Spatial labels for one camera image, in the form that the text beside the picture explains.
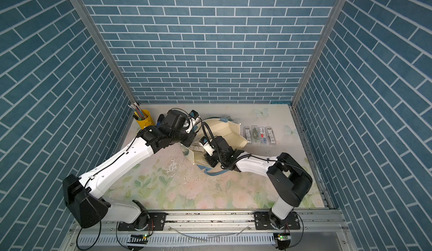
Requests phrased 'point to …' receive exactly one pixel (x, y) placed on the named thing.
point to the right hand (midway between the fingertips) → (207, 153)
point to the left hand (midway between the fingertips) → (198, 133)
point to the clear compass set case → (255, 134)
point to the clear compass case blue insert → (262, 135)
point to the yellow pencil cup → (146, 122)
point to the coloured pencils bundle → (139, 113)
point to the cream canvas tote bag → (230, 131)
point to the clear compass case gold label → (247, 133)
